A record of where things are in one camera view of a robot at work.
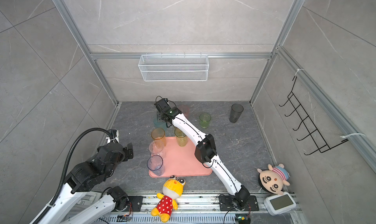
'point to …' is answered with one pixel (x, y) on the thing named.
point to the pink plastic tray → (181, 161)
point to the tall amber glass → (158, 135)
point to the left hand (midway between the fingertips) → (122, 142)
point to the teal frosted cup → (159, 124)
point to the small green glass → (204, 118)
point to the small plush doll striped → (272, 180)
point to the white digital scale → (274, 205)
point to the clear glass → (156, 147)
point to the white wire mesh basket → (174, 68)
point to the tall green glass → (181, 138)
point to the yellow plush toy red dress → (172, 190)
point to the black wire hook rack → (307, 124)
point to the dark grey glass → (236, 110)
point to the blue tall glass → (155, 164)
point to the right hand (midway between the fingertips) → (162, 115)
